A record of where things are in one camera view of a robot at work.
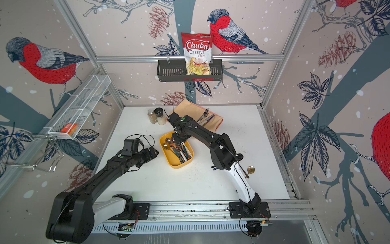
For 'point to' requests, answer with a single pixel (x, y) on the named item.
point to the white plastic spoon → (187, 150)
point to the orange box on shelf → (70, 128)
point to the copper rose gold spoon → (168, 140)
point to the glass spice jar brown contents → (152, 116)
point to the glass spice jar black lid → (161, 119)
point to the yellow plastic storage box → (172, 160)
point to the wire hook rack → (56, 144)
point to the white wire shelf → (75, 114)
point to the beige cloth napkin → (186, 107)
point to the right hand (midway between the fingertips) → (179, 139)
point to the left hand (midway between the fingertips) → (155, 151)
